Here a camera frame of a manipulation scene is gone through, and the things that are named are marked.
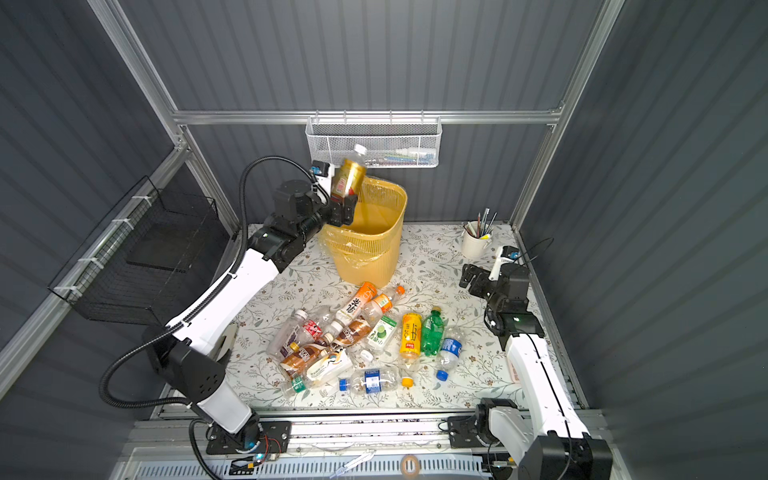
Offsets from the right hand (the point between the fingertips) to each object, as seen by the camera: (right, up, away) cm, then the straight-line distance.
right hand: (484, 272), depth 80 cm
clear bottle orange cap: (-31, -13, +15) cm, 37 cm away
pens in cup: (+8, +13, +25) cm, 30 cm away
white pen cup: (+4, +7, +26) cm, 27 cm away
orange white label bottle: (-37, -13, +11) cm, 41 cm away
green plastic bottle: (-13, -19, +9) cm, 24 cm away
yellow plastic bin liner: (-30, +15, +24) cm, 41 cm away
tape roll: (-21, -46, -10) cm, 51 cm away
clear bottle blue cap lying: (-30, -29, -3) cm, 42 cm away
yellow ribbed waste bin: (-28, 0, +15) cm, 32 cm away
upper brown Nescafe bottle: (-37, -18, +7) cm, 41 cm away
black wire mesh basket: (-85, +4, -5) cm, 85 cm away
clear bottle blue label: (-9, -23, +3) cm, 25 cm away
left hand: (-38, +21, -7) cm, 44 cm away
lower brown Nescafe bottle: (-50, -24, +2) cm, 56 cm away
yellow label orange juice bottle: (-20, -21, +3) cm, 29 cm away
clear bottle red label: (-56, -19, +5) cm, 59 cm away
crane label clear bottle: (-41, -25, -1) cm, 48 cm away
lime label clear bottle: (-28, -19, +7) cm, 35 cm away
